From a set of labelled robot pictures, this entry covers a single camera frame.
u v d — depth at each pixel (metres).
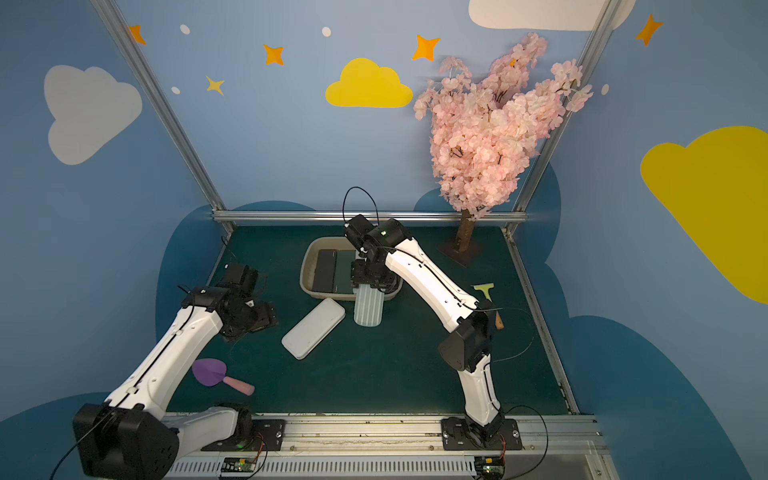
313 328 0.91
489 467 0.73
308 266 1.05
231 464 0.72
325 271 1.07
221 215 1.14
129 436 0.38
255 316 0.72
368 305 0.78
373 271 0.65
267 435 0.75
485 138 0.66
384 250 0.53
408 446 0.74
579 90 0.64
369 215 1.65
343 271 1.04
